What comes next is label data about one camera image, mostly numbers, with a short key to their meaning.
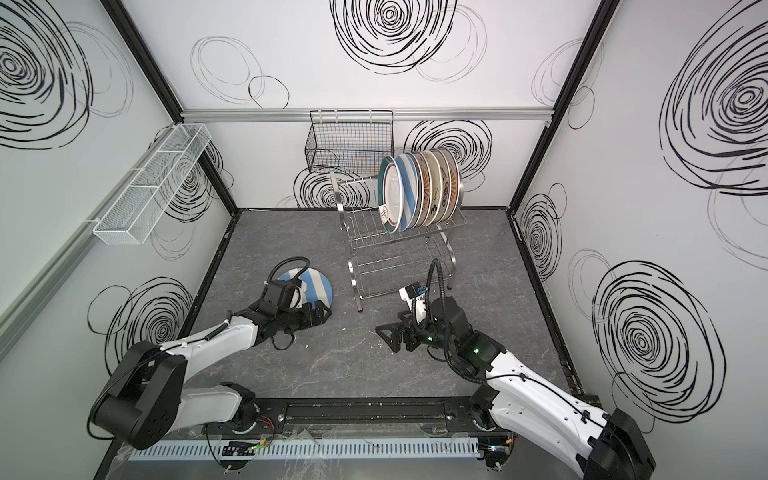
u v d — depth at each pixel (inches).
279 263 27.9
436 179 26.9
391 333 25.8
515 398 19.6
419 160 27.3
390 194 30.8
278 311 27.4
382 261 39.2
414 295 26.3
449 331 22.5
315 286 37.7
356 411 29.1
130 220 28.4
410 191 27.5
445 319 22.0
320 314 31.8
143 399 16.4
